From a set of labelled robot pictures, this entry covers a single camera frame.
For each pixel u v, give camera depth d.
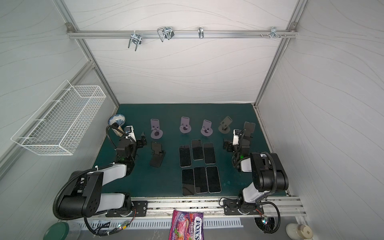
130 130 0.76
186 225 0.67
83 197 0.43
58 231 0.60
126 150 0.67
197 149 0.96
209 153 0.93
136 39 0.79
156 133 1.04
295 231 0.63
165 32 0.77
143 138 0.82
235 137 0.83
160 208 0.75
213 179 0.82
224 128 1.01
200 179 0.82
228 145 0.85
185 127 1.01
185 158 0.91
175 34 0.78
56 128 0.67
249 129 0.94
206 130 1.01
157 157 0.91
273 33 0.77
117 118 1.08
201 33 0.78
